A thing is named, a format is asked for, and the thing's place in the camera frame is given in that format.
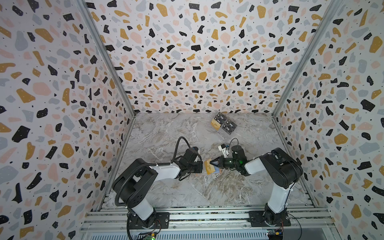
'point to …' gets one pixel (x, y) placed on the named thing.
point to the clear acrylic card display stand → (224, 122)
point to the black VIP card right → (229, 127)
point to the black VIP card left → (220, 118)
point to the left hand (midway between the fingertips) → (206, 165)
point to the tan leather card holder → (217, 169)
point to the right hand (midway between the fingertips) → (210, 161)
